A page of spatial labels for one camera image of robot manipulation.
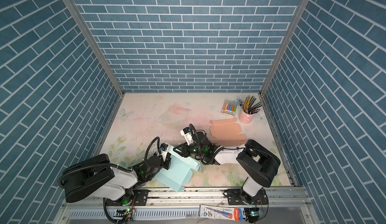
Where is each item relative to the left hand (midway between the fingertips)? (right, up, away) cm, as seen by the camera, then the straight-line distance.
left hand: (172, 152), depth 87 cm
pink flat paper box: (+33, +10, +11) cm, 36 cm away
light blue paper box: (+6, -8, -9) cm, 13 cm away
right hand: (+2, +4, -6) cm, 8 cm away
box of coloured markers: (+38, +26, +25) cm, 52 cm away
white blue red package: (+30, -23, -17) cm, 41 cm away
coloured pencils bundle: (+49, +27, +12) cm, 57 cm away
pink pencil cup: (+46, +19, +10) cm, 51 cm away
